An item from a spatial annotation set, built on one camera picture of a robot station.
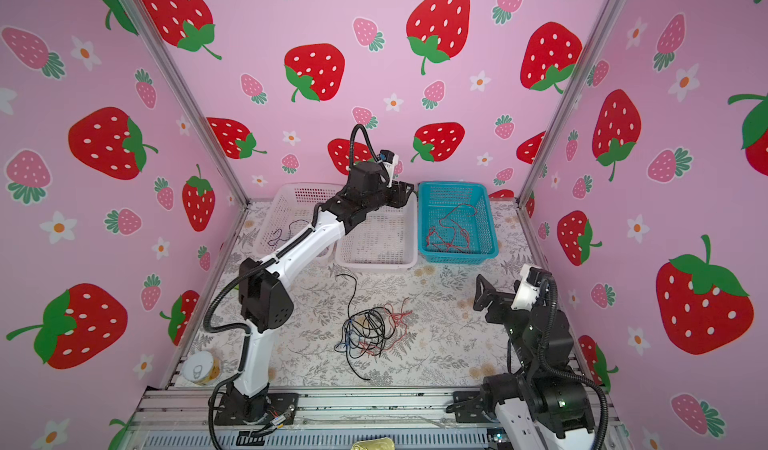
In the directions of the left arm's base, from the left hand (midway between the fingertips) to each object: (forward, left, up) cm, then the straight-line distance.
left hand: (409, 183), depth 83 cm
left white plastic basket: (+14, +47, -25) cm, 55 cm away
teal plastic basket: (+22, -12, -28) cm, 37 cm away
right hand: (-30, -18, -1) cm, 35 cm away
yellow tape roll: (-43, +54, -26) cm, 73 cm away
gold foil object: (-58, +8, -26) cm, 64 cm away
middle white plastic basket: (+2, +7, -30) cm, 31 cm away
